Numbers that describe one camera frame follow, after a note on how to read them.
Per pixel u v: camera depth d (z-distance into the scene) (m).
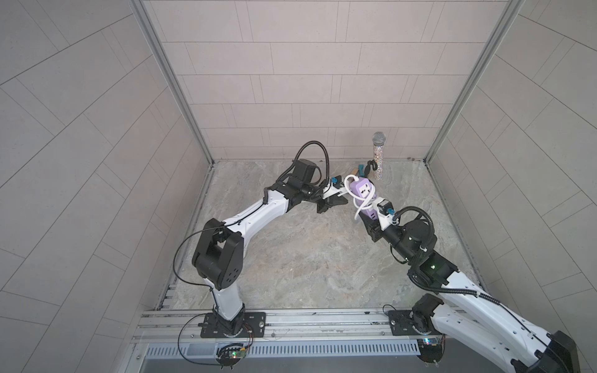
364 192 0.64
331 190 0.67
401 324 0.71
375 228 0.63
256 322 0.71
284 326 0.71
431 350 0.66
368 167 0.96
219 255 0.46
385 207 0.58
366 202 0.64
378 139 0.82
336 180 0.65
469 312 0.49
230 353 0.64
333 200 0.70
